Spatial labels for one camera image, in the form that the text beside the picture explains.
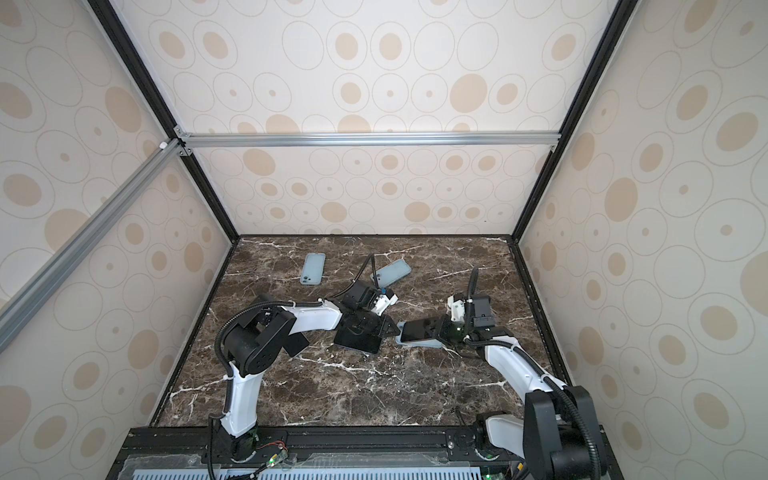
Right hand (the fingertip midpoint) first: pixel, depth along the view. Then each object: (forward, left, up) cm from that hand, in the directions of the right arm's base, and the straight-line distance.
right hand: (430, 328), depth 87 cm
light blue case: (+28, +40, -6) cm, 49 cm away
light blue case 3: (-2, -1, -6) cm, 7 cm away
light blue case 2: (+26, +11, -7) cm, 29 cm away
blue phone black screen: (-2, +20, +1) cm, 20 cm away
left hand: (+1, +7, -3) cm, 8 cm away
